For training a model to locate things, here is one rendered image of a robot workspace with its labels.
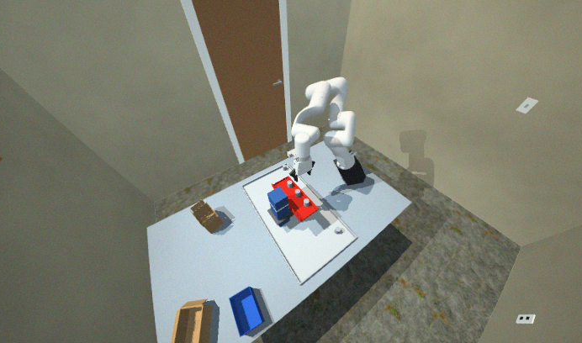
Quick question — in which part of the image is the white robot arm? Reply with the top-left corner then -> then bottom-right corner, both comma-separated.
287,77 -> 357,170

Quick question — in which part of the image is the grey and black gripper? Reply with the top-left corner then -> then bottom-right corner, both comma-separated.
289,155 -> 315,182

